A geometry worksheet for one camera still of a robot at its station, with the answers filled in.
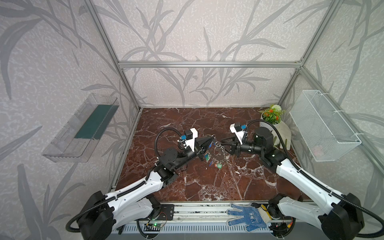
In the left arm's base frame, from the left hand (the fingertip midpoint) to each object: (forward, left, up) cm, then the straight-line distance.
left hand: (214, 136), depth 63 cm
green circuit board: (-29, +26, -34) cm, 52 cm away
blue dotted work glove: (-27, -20, -32) cm, 46 cm away
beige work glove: (+23, -51, -33) cm, 65 cm away
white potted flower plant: (+27, -39, -17) cm, 51 cm away
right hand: (+3, -4, -7) cm, 9 cm away
